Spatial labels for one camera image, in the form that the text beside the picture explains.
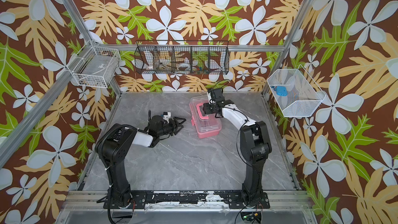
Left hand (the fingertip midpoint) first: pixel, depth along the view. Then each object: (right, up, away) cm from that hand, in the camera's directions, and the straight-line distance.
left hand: (184, 120), depth 93 cm
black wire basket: (-2, +40, +5) cm, 41 cm away
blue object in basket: (+56, +17, -7) cm, 59 cm away
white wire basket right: (+62, +14, -16) cm, 66 cm away
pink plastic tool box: (+13, -3, 0) cm, 14 cm away
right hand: (+15, +7, +5) cm, 17 cm away
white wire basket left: (-50, +31, -7) cm, 59 cm away
